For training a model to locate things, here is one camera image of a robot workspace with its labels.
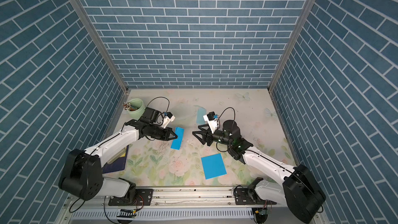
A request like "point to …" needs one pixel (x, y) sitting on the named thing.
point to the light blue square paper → (200, 112)
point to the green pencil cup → (137, 114)
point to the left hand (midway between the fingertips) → (179, 136)
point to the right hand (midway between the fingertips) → (198, 130)
